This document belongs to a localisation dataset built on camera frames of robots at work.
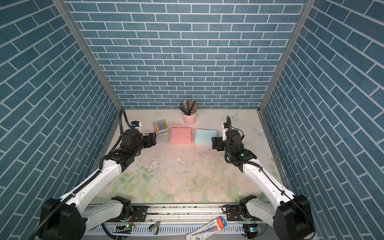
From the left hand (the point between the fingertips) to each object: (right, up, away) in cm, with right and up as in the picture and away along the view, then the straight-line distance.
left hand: (150, 135), depth 83 cm
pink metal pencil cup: (+20, +9, +25) cm, 33 cm away
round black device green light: (+52, -44, -13) cm, 70 cm away
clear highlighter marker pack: (-1, +4, +25) cm, 26 cm away
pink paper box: (+15, -2, +18) cm, 23 cm away
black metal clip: (+6, -42, -13) cm, 44 cm away
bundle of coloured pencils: (+19, +18, +22) cm, 34 cm away
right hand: (+38, -1, 0) cm, 38 cm away
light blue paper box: (+31, -3, +19) cm, 37 cm away
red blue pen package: (+34, -42, -14) cm, 56 cm away
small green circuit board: (-10, -45, -11) cm, 48 cm away
